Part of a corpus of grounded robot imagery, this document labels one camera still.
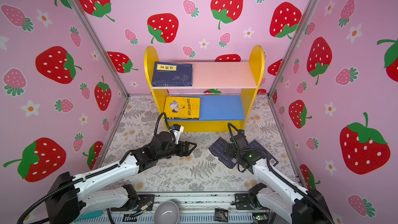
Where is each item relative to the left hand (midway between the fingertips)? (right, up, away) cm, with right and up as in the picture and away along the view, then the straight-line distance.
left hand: (193, 144), depth 76 cm
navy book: (+14, -6, +15) cm, 21 cm away
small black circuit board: (+13, -30, -7) cm, 34 cm away
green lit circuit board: (+32, -33, -6) cm, 46 cm away
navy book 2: (+36, -4, +14) cm, 39 cm away
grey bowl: (-12, -30, -6) cm, 33 cm away
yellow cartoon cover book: (-8, +18, +14) cm, 25 cm away
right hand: (+21, -4, +10) cm, 24 cm away
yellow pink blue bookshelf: (+25, +30, +49) cm, 62 cm away
